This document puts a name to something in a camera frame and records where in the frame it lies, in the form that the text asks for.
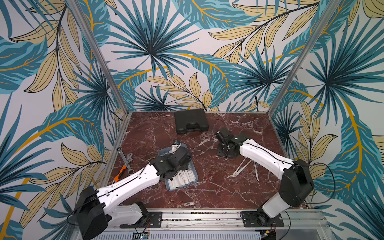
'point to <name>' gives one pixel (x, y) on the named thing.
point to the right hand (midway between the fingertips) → (221, 152)
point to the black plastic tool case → (191, 120)
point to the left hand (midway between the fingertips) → (179, 161)
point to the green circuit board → (140, 236)
